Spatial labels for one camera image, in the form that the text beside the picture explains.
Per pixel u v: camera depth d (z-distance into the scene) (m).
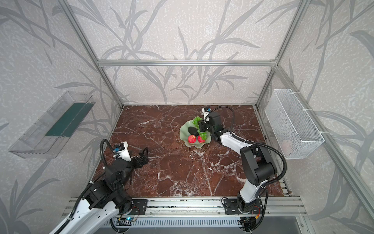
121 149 0.61
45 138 0.64
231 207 0.73
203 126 0.83
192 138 0.96
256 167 0.47
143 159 0.66
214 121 0.71
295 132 0.61
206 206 0.75
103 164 0.51
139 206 0.73
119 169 0.52
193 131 1.01
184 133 1.00
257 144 0.50
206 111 0.81
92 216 0.50
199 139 0.95
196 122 0.92
